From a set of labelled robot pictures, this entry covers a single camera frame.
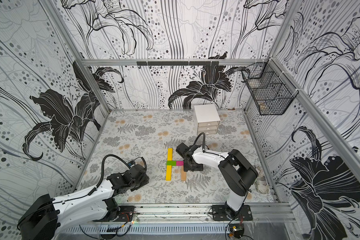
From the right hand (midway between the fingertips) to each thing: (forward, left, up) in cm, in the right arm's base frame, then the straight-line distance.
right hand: (193, 167), depth 91 cm
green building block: (+1, +12, +3) cm, 13 cm away
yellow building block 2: (-4, +14, +2) cm, 15 cm away
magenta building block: (+2, +8, 0) cm, 9 cm away
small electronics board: (-31, -20, 0) cm, 37 cm away
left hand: (-10, +26, +1) cm, 27 cm away
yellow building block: (+7, +14, +3) cm, 16 cm away
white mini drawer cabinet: (+27, -10, +15) cm, 32 cm away
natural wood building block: (-5, +6, +3) cm, 8 cm away
